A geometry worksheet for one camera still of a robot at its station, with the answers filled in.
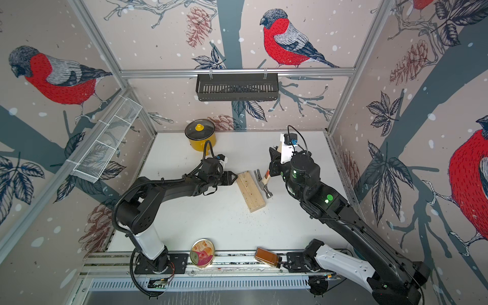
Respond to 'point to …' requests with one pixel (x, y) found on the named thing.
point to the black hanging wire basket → (237, 88)
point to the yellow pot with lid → (199, 131)
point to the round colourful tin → (203, 252)
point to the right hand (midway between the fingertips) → (273, 145)
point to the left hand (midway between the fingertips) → (237, 173)
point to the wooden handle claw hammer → (264, 181)
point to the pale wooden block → (249, 192)
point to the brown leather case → (267, 256)
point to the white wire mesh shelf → (105, 141)
